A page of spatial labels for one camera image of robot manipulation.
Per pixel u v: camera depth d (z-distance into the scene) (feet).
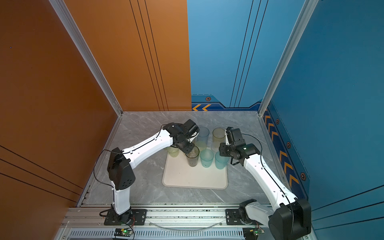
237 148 1.82
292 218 1.22
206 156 2.98
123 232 2.33
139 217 2.42
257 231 2.28
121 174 1.53
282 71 3.07
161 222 2.41
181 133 1.98
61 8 2.28
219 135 2.94
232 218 2.38
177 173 2.88
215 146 3.10
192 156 2.65
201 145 2.98
